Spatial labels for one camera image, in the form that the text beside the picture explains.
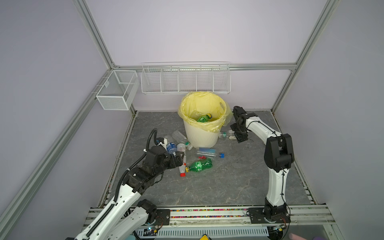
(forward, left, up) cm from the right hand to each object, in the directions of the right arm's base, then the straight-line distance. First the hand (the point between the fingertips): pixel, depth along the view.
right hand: (234, 133), depth 99 cm
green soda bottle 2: (-22, +23, -1) cm, 32 cm away
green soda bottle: (+4, +20, +11) cm, 23 cm away
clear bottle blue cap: (-14, +10, -4) cm, 18 cm away
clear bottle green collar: (-2, +36, -2) cm, 36 cm away
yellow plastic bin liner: (+13, +19, +16) cm, 28 cm away
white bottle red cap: (-10, +35, -1) cm, 36 cm away
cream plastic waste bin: (-10, +23, +9) cm, 26 cm away
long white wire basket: (+28, +41, +25) cm, 55 cm away
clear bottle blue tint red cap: (-13, +19, -3) cm, 23 cm away
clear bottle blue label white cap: (-11, +41, -1) cm, 42 cm away
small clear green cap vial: (+1, +7, -3) cm, 8 cm away
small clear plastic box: (0, +1, -2) cm, 3 cm away
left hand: (-24, +35, +14) cm, 45 cm away
